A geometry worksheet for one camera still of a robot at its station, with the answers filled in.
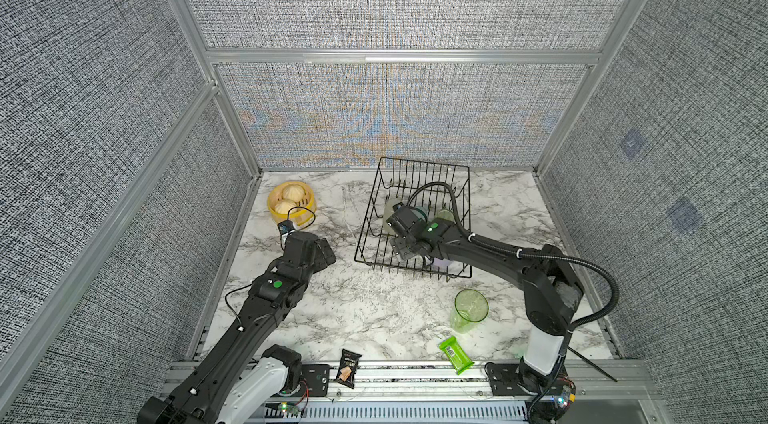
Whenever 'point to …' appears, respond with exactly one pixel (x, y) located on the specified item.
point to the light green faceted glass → (445, 214)
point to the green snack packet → (456, 355)
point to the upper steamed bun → (294, 192)
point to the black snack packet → (347, 369)
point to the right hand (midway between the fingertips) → (409, 238)
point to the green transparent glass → (470, 307)
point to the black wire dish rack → (398, 179)
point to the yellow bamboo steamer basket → (292, 200)
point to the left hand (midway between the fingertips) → (315, 250)
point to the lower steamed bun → (283, 206)
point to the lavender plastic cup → (445, 266)
